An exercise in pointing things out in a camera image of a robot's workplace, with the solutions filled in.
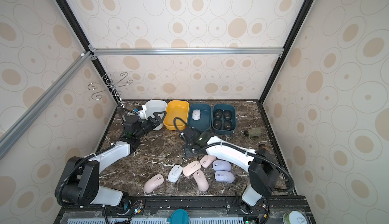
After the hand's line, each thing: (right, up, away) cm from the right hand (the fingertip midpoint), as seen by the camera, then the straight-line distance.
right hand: (195, 148), depth 84 cm
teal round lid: (-7, -25, -19) cm, 32 cm away
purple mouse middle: (+14, -9, 0) cm, 17 cm away
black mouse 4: (+21, +12, +19) cm, 31 cm away
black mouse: (+16, +20, +25) cm, 36 cm away
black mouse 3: (+15, +13, +19) cm, 27 cm away
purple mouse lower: (+16, -14, -3) cm, 22 cm away
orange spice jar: (+41, -1, +8) cm, 42 cm away
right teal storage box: (+20, +16, +25) cm, 36 cm away
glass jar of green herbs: (+37, +7, +13) cm, 40 cm away
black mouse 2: (+23, +19, +24) cm, 38 cm away
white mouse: (0, +19, +25) cm, 31 cm away
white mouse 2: (-11, -13, -3) cm, 17 cm away
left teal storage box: (+6, +13, +20) cm, 24 cm away
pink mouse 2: (-3, -11, +1) cm, 12 cm away
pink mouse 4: (-22, -17, -5) cm, 28 cm away
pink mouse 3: (+3, -16, -5) cm, 17 cm away
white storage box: (-31, +25, +28) cm, 48 cm away
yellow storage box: (-15, +23, +31) cm, 42 cm away
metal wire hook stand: (-63, +40, +25) cm, 79 cm away
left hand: (-16, +19, -1) cm, 25 cm away
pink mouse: (+6, -7, +1) cm, 10 cm away
